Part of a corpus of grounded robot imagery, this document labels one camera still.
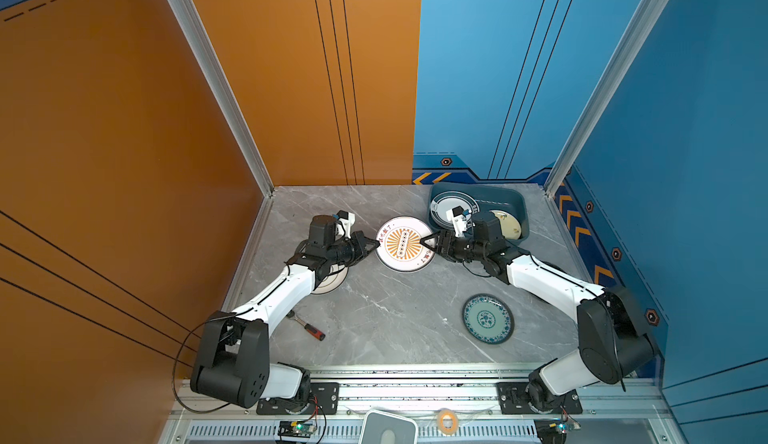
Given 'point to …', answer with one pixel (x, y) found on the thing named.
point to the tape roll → (447, 412)
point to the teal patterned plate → (488, 319)
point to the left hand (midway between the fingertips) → (381, 241)
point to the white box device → (385, 428)
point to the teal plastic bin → (491, 197)
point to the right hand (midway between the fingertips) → (422, 245)
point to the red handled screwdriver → (311, 330)
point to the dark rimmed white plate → (448, 200)
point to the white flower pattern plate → (332, 281)
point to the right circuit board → (564, 427)
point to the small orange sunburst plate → (400, 248)
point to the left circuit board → (296, 429)
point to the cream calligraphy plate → (511, 228)
